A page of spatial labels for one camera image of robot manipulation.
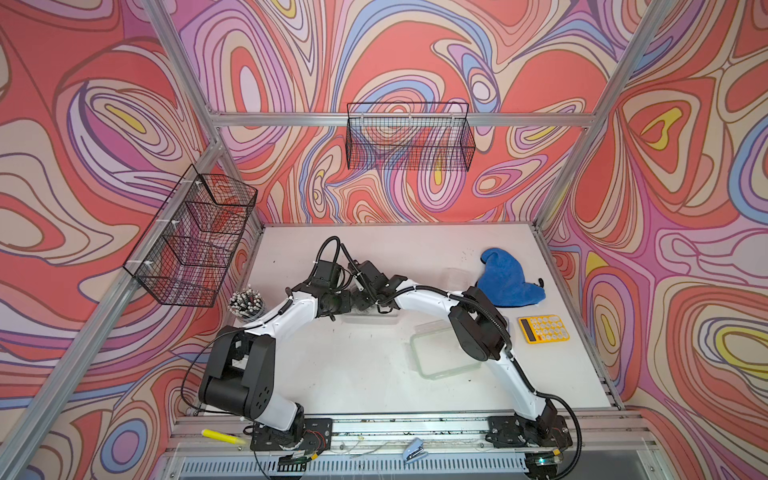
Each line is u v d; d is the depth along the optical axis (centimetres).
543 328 91
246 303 78
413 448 71
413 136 96
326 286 72
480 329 59
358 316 92
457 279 105
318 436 72
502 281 99
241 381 44
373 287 76
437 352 85
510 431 74
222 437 73
